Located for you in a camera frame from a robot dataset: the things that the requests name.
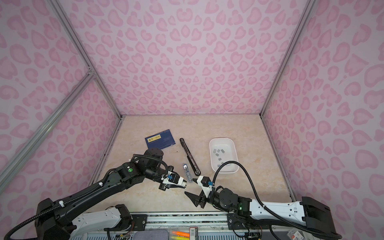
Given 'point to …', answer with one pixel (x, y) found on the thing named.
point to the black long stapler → (195, 169)
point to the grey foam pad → (151, 235)
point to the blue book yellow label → (160, 140)
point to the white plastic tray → (228, 145)
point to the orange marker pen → (180, 233)
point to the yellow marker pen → (180, 238)
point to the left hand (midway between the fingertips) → (185, 179)
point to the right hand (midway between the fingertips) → (189, 187)
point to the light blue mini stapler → (185, 166)
